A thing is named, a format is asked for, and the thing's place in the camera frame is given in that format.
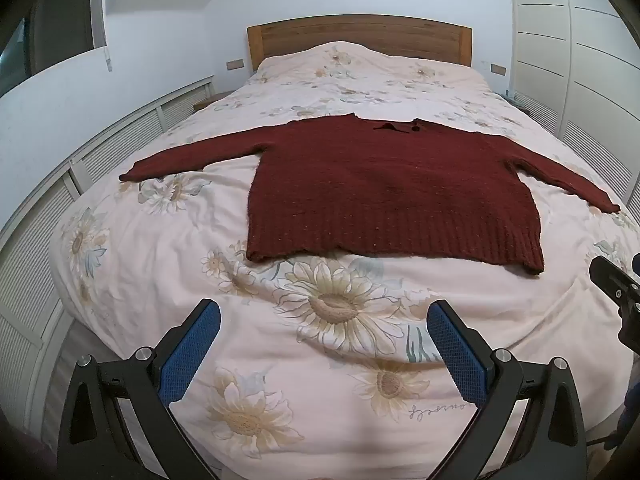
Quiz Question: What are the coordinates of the white louvered cabinet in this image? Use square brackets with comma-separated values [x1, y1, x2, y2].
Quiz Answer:
[0, 76, 216, 411]

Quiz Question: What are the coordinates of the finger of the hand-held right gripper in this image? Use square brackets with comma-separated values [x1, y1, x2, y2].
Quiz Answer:
[589, 254, 640, 347]

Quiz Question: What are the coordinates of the floral pink bedspread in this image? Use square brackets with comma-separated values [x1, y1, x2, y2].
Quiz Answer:
[47, 40, 640, 480]

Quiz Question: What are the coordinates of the wooden headboard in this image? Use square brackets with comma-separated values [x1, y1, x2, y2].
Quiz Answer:
[246, 14, 473, 73]

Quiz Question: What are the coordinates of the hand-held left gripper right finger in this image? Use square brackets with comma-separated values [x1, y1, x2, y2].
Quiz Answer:
[425, 300, 587, 480]

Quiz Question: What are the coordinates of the dark red knit sweater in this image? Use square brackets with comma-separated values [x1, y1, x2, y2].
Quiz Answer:
[119, 114, 622, 277]

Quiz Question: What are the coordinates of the white wardrobe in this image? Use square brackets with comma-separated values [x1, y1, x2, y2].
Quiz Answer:
[510, 0, 640, 201]

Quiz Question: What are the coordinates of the wooden nightstand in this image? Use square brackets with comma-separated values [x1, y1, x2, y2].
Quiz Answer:
[194, 91, 233, 111]

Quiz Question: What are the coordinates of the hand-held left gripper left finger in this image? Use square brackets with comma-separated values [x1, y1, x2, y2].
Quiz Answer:
[57, 299, 221, 480]

